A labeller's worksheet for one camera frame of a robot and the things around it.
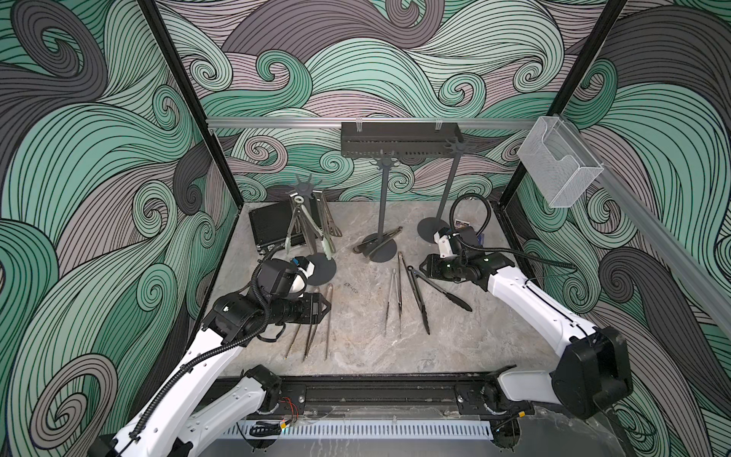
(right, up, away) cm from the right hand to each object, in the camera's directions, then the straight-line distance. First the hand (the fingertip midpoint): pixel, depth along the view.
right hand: (422, 268), depth 83 cm
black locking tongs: (+1, -8, +12) cm, 14 cm away
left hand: (-28, -6, -16) cm, 33 cm away
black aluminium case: (-53, +12, +24) cm, 60 cm away
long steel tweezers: (-32, +10, -5) cm, 34 cm away
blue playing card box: (+28, +8, +24) cm, 38 cm away
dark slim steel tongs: (-5, -6, +14) cm, 16 cm away
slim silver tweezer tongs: (-6, -11, +8) cm, 15 cm away
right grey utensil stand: (+8, +12, +23) cm, 27 cm away
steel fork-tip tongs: (-28, +15, -9) cm, 33 cm away
